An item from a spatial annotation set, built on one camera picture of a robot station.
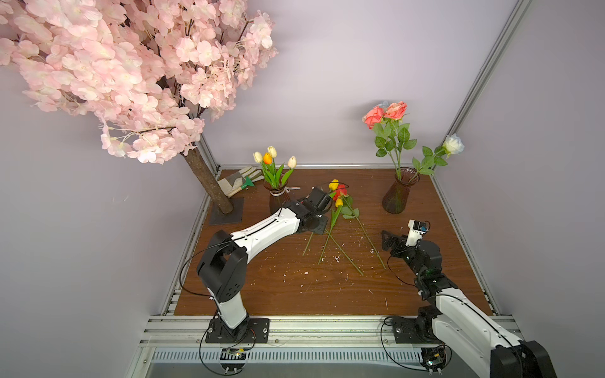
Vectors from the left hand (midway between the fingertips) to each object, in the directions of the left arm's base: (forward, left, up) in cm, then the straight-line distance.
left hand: (322, 223), depth 87 cm
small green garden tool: (+27, +35, -8) cm, 45 cm away
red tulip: (+12, -12, -10) cm, 20 cm away
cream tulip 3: (+17, +24, +17) cm, 34 cm away
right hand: (-3, -26, +1) cm, 26 cm away
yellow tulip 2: (+15, -8, -8) cm, 19 cm away
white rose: (+18, -45, +24) cm, 54 cm away
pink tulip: (-3, -6, -10) cm, 12 cm away
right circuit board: (-40, -34, -12) cm, 54 cm away
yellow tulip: (+14, -5, +6) cm, 16 cm away
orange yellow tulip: (+11, +19, +18) cm, 28 cm away
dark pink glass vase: (+15, -32, -4) cm, 35 cm away
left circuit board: (-41, +28, -14) cm, 52 cm away
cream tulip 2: (+14, +11, +18) cm, 25 cm away
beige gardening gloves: (+28, +44, -10) cm, 53 cm away
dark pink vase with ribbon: (+10, +18, +4) cm, 21 cm away
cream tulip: (+19, +19, +20) cm, 33 cm away
